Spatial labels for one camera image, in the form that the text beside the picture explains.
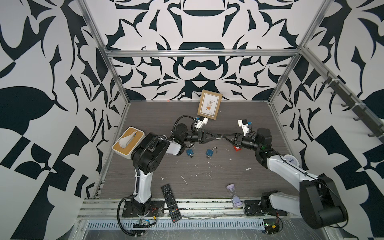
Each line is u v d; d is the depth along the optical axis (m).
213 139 0.78
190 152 0.92
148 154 0.53
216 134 0.79
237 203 0.74
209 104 1.07
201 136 0.76
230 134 0.76
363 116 0.56
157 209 0.73
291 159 0.89
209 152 0.93
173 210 0.73
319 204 0.41
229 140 0.77
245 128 0.76
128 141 0.89
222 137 0.78
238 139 0.72
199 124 0.81
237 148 0.97
